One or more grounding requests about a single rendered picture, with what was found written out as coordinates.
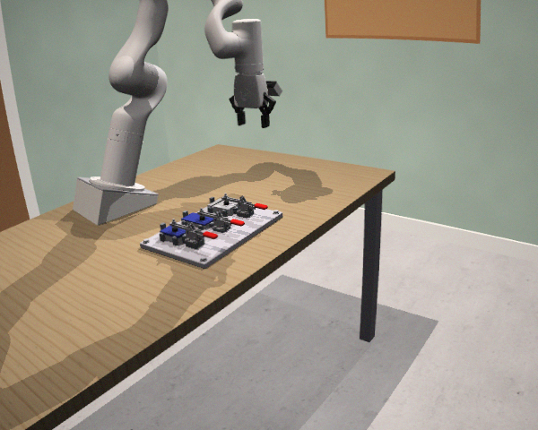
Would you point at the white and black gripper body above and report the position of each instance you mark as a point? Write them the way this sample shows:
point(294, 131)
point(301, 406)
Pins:
point(249, 90)

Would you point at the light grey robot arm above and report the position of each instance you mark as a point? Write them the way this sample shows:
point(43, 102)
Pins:
point(147, 83)

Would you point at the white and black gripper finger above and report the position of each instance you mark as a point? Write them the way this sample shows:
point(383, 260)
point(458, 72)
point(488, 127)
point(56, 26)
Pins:
point(239, 110)
point(266, 110)

